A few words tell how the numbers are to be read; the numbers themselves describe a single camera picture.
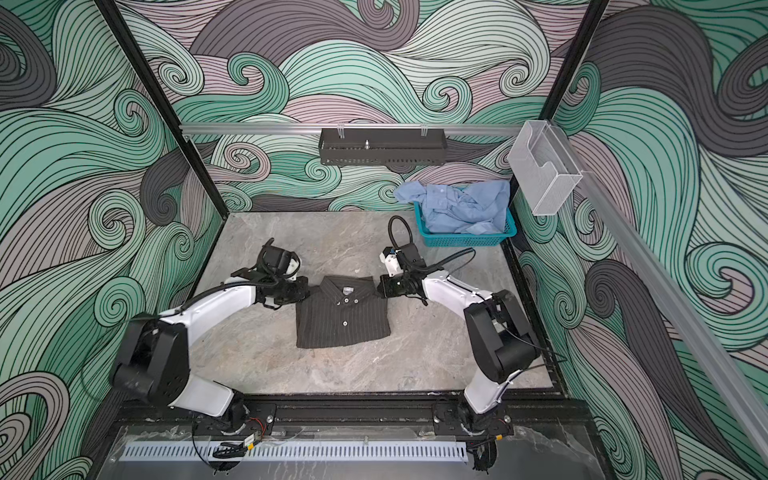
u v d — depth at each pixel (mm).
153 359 853
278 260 712
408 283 689
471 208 1134
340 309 877
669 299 519
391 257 835
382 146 951
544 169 817
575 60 790
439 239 1037
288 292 765
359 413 762
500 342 457
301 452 697
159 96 861
